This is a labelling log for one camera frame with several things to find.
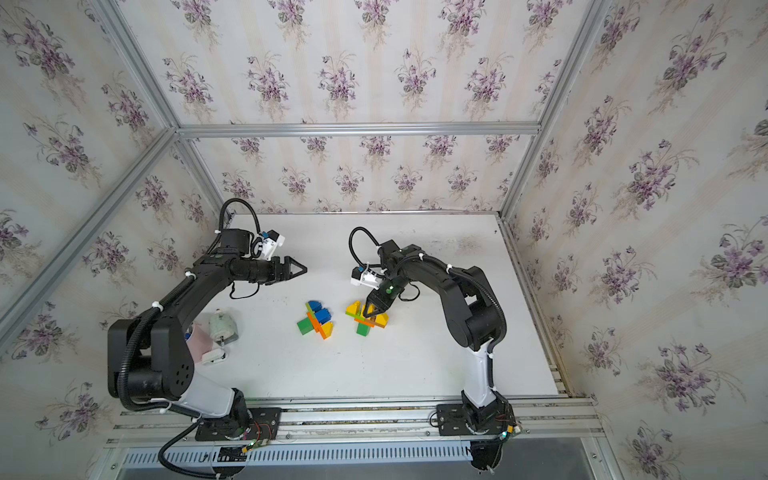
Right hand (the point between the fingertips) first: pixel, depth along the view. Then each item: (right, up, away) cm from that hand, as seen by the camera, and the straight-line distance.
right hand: (375, 310), depth 89 cm
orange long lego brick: (-17, -5, -1) cm, 18 cm away
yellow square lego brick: (+2, -1, -5) cm, 6 cm away
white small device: (-41, -4, -8) cm, 42 cm away
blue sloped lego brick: (-19, +1, +4) cm, 20 cm away
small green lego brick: (-21, -5, +1) cm, 22 cm away
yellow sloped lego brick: (-14, -6, -1) cm, 15 cm away
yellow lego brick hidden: (-6, +1, -3) cm, 7 cm away
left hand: (-23, +12, -3) cm, 26 cm away
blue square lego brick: (-16, -2, +2) cm, 16 cm away
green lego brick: (-3, -5, -3) cm, 6 cm away
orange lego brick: (-2, -3, -3) cm, 4 cm away
